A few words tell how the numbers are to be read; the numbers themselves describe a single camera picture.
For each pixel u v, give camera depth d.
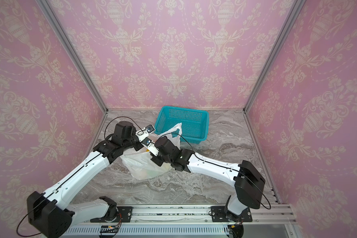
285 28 0.75
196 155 0.53
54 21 0.74
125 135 0.58
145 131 0.66
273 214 0.76
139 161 0.73
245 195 0.41
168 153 0.58
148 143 0.64
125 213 0.75
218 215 0.73
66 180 0.44
